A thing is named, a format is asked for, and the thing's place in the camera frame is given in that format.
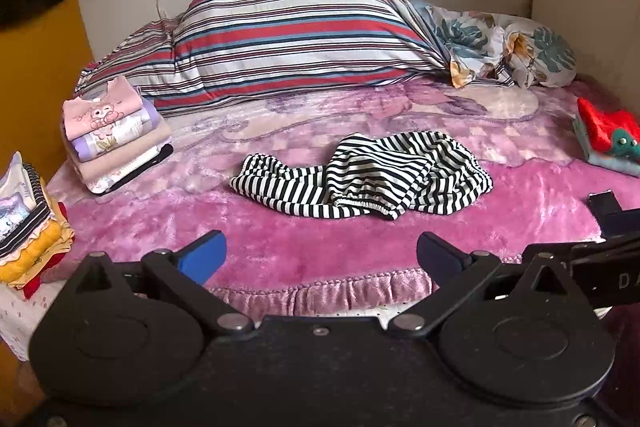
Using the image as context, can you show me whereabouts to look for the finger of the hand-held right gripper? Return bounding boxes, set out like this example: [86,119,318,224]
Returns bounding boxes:
[522,241,608,265]
[587,191,640,240]

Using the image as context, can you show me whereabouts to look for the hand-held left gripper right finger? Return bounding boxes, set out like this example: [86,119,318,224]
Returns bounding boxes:
[389,231,576,337]

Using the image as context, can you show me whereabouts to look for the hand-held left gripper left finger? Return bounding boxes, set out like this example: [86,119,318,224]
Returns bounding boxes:
[65,229,253,336]

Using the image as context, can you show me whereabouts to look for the black white striped pants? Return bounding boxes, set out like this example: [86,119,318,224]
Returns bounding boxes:
[230,132,493,222]

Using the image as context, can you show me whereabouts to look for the red green folded clothes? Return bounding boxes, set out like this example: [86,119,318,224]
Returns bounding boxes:
[572,114,640,180]

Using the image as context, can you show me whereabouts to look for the stack of folded pastel clothes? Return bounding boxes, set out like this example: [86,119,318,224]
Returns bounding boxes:
[70,122,172,188]

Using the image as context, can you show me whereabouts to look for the stack of folded colourful clothes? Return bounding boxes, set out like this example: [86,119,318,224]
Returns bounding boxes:
[0,206,76,284]

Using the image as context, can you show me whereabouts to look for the white dotted bed sheet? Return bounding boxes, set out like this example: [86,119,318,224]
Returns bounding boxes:
[372,302,427,323]

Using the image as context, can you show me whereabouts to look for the pink purple plush blanket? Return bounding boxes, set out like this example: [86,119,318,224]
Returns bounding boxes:
[45,72,640,318]

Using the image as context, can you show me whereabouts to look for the white black folded garment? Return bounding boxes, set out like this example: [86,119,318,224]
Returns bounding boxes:
[89,142,174,197]

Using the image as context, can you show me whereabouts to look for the purple folded garment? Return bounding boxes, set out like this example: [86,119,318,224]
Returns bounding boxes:
[70,99,160,158]

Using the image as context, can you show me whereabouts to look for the red folded garment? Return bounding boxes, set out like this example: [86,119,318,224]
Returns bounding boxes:
[20,202,69,301]

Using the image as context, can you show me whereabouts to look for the dark striped folded garment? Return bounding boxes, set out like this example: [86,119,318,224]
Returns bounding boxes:
[0,163,52,259]

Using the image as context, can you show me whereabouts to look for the pink cartoon folded garment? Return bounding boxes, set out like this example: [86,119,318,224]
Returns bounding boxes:
[62,76,144,141]

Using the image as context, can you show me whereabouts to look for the floral pillow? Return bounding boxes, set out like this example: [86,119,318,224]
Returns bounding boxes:
[410,0,578,88]

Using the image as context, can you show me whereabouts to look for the white printed folded garment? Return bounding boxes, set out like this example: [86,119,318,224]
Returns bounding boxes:
[0,151,40,249]

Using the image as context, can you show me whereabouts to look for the yellow wooden door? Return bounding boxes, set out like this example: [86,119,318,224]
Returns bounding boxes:
[0,0,95,190]

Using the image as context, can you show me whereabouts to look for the red blue striped pillow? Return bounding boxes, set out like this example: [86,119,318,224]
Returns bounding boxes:
[75,0,451,118]

